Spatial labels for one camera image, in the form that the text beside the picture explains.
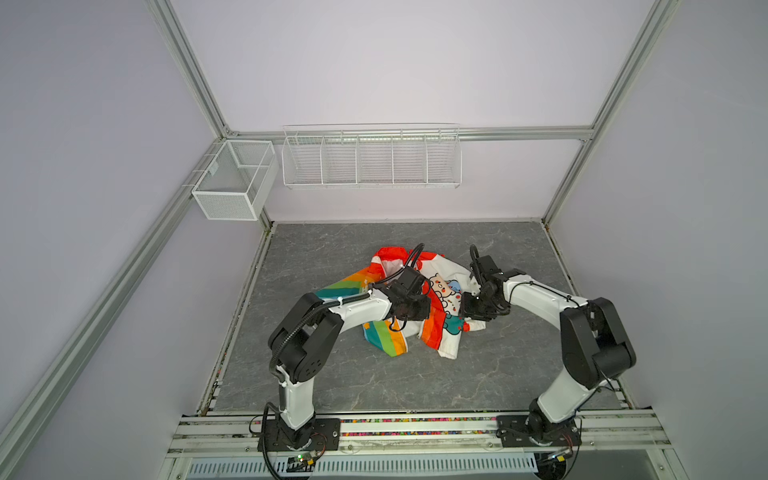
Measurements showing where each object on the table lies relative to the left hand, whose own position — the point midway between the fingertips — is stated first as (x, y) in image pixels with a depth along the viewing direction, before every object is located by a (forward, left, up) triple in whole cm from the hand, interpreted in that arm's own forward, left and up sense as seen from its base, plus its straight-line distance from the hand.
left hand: (430, 316), depth 90 cm
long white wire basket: (+45, +14, +27) cm, 54 cm away
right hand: (0, -12, -2) cm, 12 cm away
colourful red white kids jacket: (+10, -7, +1) cm, 12 cm away
